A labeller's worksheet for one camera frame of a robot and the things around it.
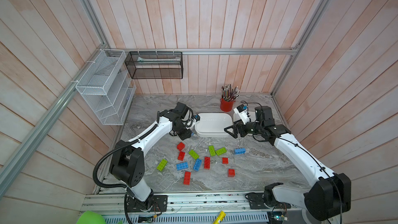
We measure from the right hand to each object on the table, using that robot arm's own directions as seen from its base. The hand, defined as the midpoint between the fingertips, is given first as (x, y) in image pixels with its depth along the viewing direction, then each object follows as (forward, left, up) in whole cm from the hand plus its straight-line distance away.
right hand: (230, 125), depth 80 cm
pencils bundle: (+32, -4, -8) cm, 33 cm away
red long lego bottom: (-22, +23, -17) cm, 36 cm away
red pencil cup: (+26, -3, -15) cm, 30 cm away
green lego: (-8, +20, -19) cm, 29 cm away
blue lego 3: (-15, +17, -16) cm, 28 cm away
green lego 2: (-7, +8, -18) cm, 21 cm away
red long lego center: (-14, +12, -17) cm, 25 cm away
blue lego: (-7, -8, -17) cm, 20 cm away
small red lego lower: (-20, -1, -16) cm, 25 cm away
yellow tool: (-38, +6, -16) cm, 42 cm away
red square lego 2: (-10, +27, -17) cm, 33 cm away
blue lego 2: (-16, +26, -17) cm, 35 cm away
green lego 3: (-6, +4, -18) cm, 20 cm away
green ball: (-41, +64, -14) cm, 77 cm away
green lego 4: (-16, +37, -16) cm, 43 cm away
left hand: (-2, +24, -8) cm, 25 cm away
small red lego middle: (-12, +2, -18) cm, 22 cm away
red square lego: (-4, +28, -18) cm, 33 cm away
